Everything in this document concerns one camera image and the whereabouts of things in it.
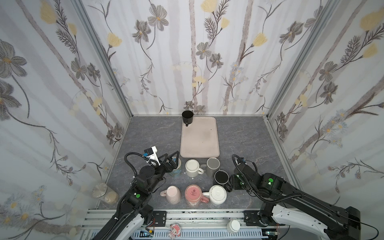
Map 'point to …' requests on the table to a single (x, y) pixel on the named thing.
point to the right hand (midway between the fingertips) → (228, 178)
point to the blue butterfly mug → (175, 172)
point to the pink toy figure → (175, 230)
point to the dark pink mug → (193, 195)
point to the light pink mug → (173, 194)
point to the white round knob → (233, 226)
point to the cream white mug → (192, 169)
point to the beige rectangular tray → (200, 139)
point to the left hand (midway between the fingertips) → (171, 150)
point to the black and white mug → (187, 117)
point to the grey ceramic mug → (213, 164)
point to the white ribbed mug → (217, 194)
